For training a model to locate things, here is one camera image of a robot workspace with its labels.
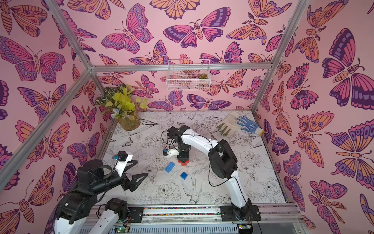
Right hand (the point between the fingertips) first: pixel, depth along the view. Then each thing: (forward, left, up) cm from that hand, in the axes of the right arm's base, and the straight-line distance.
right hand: (184, 155), depth 90 cm
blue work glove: (+28, -48, -4) cm, 56 cm away
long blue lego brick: (-6, +9, -4) cm, 12 cm away
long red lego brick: (-4, +3, 0) cm, 5 cm away
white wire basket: (+43, -2, +29) cm, 52 cm away
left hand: (-17, +17, +20) cm, 31 cm away
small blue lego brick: (-11, 0, -3) cm, 12 cm away
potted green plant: (+28, +44, +19) cm, 55 cm away
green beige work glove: (+27, -32, -5) cm, 42 cm away
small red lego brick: (-4, 0, -3) cm, 5 cm away
